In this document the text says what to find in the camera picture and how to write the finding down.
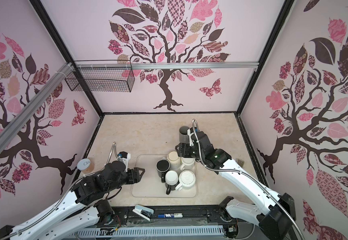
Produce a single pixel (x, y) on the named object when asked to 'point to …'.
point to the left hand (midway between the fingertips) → (140, 174)
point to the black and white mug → (171, 180)
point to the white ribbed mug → (187, 178)
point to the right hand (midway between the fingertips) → (181, 146)
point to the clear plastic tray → (150, 185)
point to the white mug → (187, 163)
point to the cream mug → (175, 160)
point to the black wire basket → (102, 80)
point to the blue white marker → (171, 215)
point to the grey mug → (184, 136)
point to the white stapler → (143, 211)
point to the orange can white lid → (85, 165)
